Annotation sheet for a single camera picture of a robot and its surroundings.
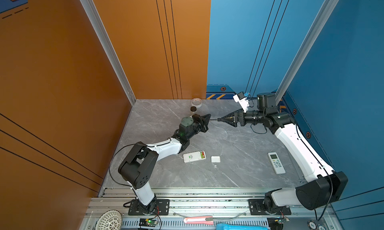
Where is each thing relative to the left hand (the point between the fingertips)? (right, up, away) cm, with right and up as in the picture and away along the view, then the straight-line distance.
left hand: (212, 111), depth 80 cm
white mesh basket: (-49, -51, -11) cm, 72 cm away
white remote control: (-10, -27, +10) cm, 30 cm away
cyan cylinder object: (+11, -54, -11) cm, 56 cm away
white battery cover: (+3, -29, +10) cm, 31 cm away
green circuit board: (-31, -53, -9) cm, 62 cm away
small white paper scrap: (+2, -32, +7) cm, 33 cm away
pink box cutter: (-5, -52, -10) cm, 53 cm away
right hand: (+5, -3, -9) cm, 11 cm away
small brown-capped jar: (-11, +2, +22) cm, 25 cm away
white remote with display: (+38, -30, +7) cm, 49 cm away
